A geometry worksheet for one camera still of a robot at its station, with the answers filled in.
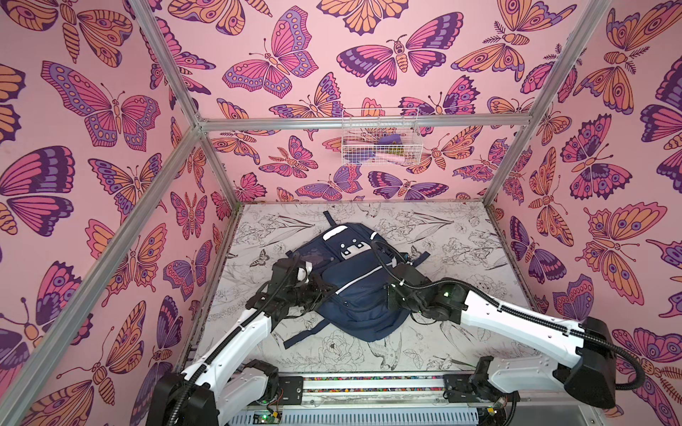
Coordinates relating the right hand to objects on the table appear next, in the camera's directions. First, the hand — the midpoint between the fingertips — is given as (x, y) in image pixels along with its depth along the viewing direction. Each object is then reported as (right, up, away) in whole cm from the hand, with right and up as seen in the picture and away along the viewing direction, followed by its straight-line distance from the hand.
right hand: (387, 291), depth 77 cm
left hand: (-15, +1, +2) cm, 15 cm away
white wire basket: (+1, +51, +18) cm, 55 cm away
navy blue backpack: (-7, +7, +12) cm, 16 cm away
